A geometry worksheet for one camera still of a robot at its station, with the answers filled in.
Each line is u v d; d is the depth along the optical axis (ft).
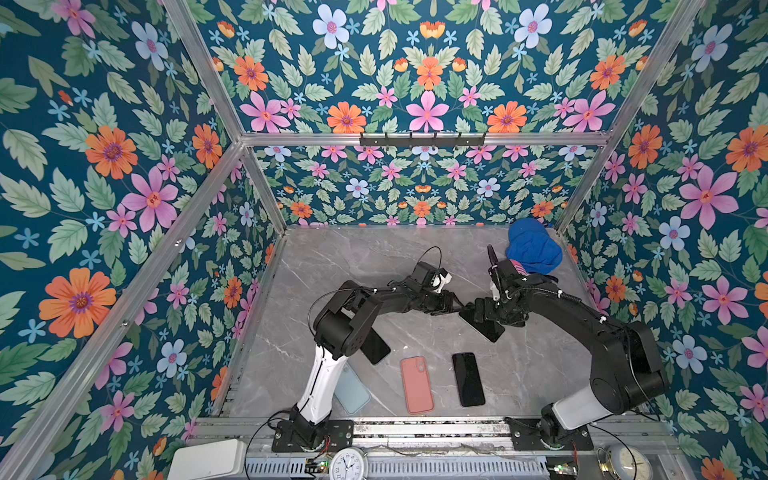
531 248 3.61
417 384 2.70
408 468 2.31
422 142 3.06
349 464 2.19
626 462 2.18
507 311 2.42
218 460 2.20
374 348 2.84
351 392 2.84
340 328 1.85
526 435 2.41
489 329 3.11
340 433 2.43
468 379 2.70
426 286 2.76
